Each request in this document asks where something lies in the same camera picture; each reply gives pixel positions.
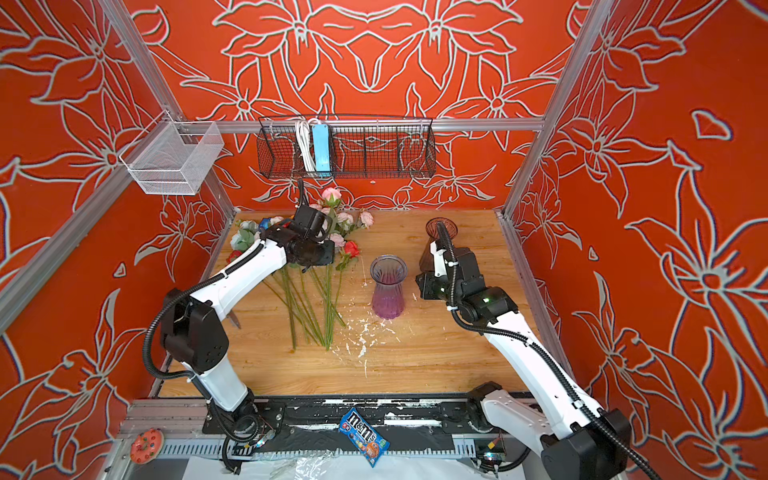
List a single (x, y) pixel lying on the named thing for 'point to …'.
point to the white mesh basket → (172, 157)
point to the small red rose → (351, 249)
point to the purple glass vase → (388, 272)
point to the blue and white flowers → (249, 231)
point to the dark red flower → (234, 255)
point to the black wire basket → (345, 146)
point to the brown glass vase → (427, 261)
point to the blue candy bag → (369, 441)
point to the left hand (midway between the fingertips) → (332, 254)
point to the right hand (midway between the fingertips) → (418, 274)
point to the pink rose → (331, 191)
